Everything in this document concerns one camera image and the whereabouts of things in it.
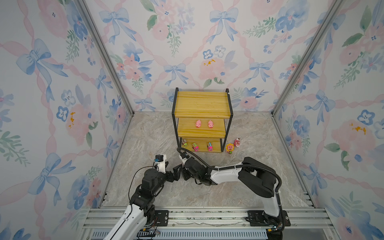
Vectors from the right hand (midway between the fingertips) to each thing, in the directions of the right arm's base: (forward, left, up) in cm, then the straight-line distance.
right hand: (180, 166), depth 90 cm
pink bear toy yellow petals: (+12, -31, +2) cm, 33 cm away
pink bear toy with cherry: (+16, -36, +3) cm, 40 cm away
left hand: (-3, +2, +10) cm, 11 cm away
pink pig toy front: (+18, -11, +18) cm, 28 cm away
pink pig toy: (+19, -18, +18) cm, 31 cm away
